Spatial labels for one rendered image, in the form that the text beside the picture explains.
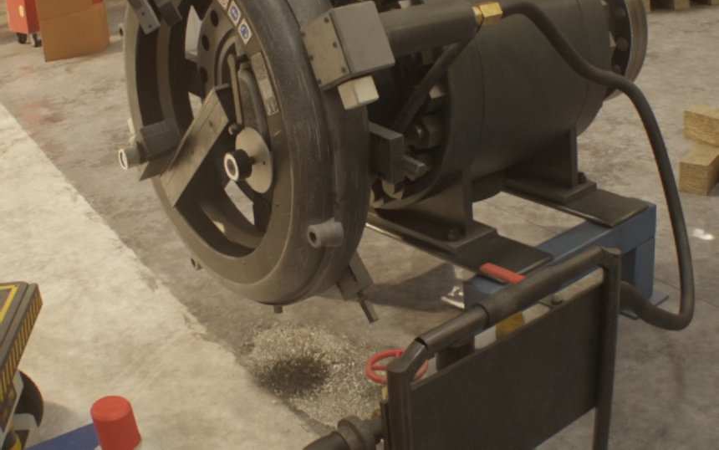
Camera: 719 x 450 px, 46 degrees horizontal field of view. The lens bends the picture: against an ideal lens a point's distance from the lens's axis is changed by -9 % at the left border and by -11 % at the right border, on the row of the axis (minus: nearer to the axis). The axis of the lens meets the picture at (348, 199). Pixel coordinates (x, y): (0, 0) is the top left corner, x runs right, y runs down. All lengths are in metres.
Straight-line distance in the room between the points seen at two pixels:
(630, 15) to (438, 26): 0.86
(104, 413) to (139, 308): 1.75
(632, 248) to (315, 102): 0.92
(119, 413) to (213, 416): 1.25
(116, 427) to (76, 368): 1.53
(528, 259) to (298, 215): 0.53
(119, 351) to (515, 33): 1.17
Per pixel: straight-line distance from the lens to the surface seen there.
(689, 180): 2.86
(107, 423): 0.67
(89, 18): 6.15
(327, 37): 1.37
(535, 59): 1.87
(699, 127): 3.02
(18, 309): 1.79
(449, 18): 1.49
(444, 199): 1.92
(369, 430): 1.04
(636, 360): 1.99
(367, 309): 1.69
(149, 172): 1.87
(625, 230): 2.05
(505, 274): 1.28
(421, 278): 2.38
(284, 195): 1.52
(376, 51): 1.37
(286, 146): 1.47
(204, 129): 1.67
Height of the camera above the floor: 1.05
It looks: 21 degrees down
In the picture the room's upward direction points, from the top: 6 degrees counter-clockwise
